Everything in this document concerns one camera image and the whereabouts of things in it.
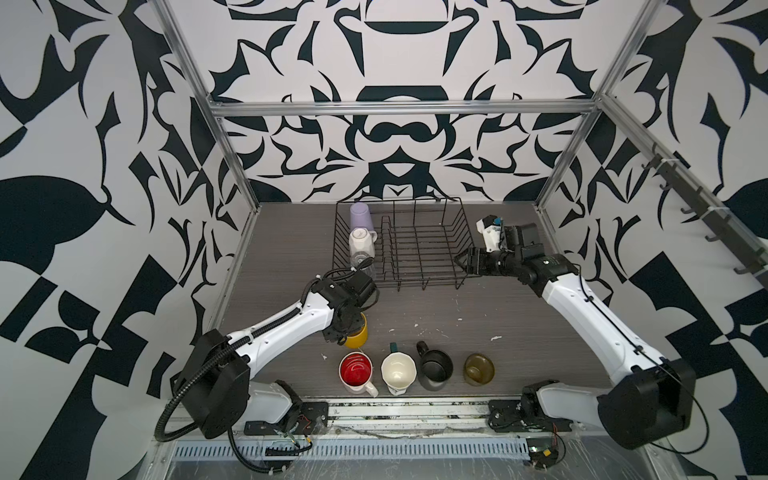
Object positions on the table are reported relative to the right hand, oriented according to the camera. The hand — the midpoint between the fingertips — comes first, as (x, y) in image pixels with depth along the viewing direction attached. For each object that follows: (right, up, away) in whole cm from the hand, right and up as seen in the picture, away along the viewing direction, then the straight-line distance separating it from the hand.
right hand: (463, 254), depth 80 cm
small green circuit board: (+16, -46, -9) cm, 49 cm away
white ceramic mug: (-28, +4, +13) cm, 32 cm away
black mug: (-7, -30, +1) cm, 31 cm away
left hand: (-31, -19, +3) cm, 36 cm away
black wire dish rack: (-9, +2, +25) cm, 27 cm away
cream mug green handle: (-17, -31, 0) cm, 35 cm away
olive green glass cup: (+4, -30, 0) cm, 31 cm away
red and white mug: (-29, -32, +1) cm, 43 cm away
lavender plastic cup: (-29, +11, +18) cm, 36 cm away
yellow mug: (-28, -24, +4) cm, 37 cm away
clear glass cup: (-29, -1, +12) cm, 31 cm away
